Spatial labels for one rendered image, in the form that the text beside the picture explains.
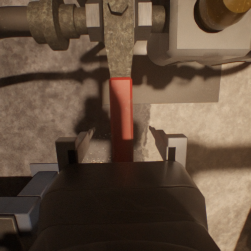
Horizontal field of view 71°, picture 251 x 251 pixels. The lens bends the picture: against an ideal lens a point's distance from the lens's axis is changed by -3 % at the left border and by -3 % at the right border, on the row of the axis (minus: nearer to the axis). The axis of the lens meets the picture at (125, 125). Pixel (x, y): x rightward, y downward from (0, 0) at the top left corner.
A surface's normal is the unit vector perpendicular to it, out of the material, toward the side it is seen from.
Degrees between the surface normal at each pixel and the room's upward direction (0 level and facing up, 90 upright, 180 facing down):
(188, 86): 0
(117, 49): 0
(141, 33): 60
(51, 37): 45
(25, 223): 0
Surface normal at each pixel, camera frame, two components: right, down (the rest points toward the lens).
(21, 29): 0.11, 0.86
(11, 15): 0.07, -0.01
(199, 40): 0.02, 0.25
